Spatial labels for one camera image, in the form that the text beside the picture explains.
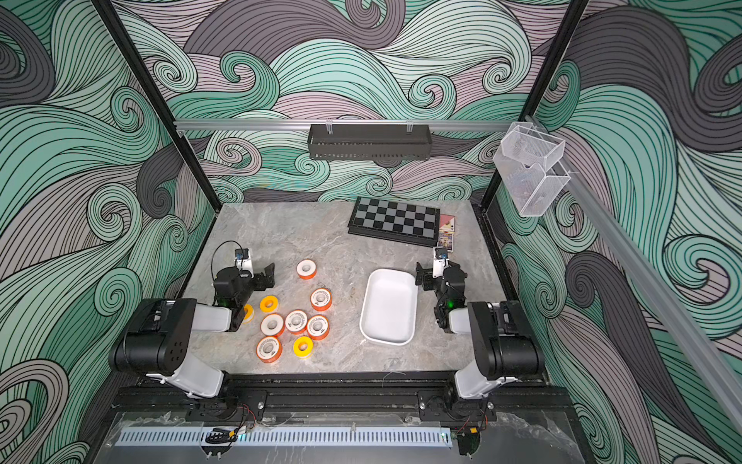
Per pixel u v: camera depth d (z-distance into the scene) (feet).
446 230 3.64
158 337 1.50
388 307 2.98
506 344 1.47
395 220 3.62
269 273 2.85
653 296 1.67
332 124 3.04
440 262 2.62
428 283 2.77
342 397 2.49
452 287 2.28
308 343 2.73
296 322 2.84
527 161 2.62
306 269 3.27
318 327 2.81
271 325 2.82
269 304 2.97
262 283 2.80
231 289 2.36
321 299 3.03
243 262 2.63
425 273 2.75
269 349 2.69
